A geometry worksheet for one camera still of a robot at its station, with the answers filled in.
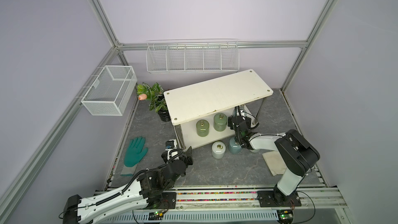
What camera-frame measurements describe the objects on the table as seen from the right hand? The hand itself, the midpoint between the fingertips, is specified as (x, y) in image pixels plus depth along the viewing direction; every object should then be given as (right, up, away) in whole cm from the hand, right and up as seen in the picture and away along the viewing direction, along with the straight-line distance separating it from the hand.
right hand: (238, 115), depth 95 cm
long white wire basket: (-27, +39, +5) cm, 48 cm away
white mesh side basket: (-73, +15, -10) cm, 75 cm away
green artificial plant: (-48, +12, -12) cm, 51 cm away
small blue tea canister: (-3, +2, -4) cm, 6 cm away
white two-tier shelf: (-23, +4, -29) cm, 37 cm away
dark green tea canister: (-22, -6, -10) cm, 25 cm away
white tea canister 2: (+9, -20, -6) cm, 22 cm away
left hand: (-31, -16, -18) cm, 39 cm away
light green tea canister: (-12, -2, -8) cm, 15 cm away
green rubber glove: (-61, -20, -6) cm, 65 cm away
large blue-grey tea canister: (-5, -16, -11) cm, 20 cm away
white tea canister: (-13, -18, -12) cm, 25 cm away
